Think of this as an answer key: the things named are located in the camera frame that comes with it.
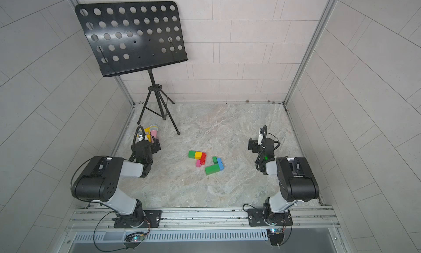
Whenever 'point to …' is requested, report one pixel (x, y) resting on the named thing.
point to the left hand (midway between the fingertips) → (150, 137)
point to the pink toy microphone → (153, 131)
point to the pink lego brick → (198, 163)
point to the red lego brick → (203, 158)
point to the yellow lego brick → (198, 155)
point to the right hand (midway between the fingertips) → (259, 136)
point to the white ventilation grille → (119, 237)
